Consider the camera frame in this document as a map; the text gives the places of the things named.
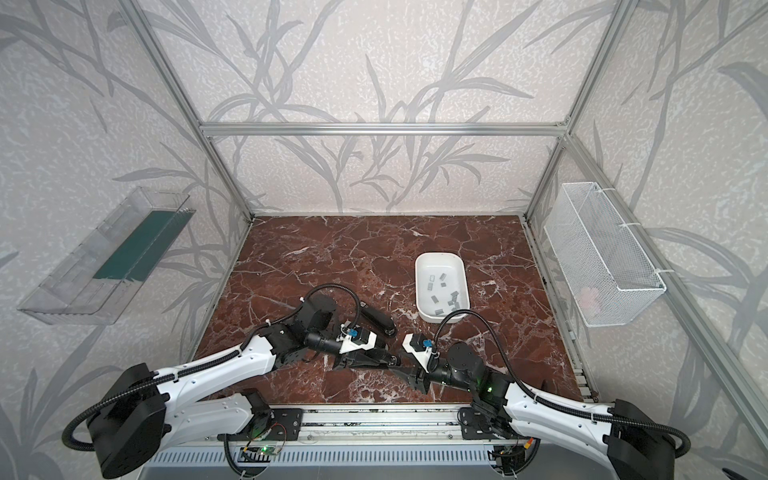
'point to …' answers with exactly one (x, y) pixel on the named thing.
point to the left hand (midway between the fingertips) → (379, 346)
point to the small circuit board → (269, 450)
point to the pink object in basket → (588, 296)
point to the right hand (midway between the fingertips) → (396, 351)
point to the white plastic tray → (441, 286)
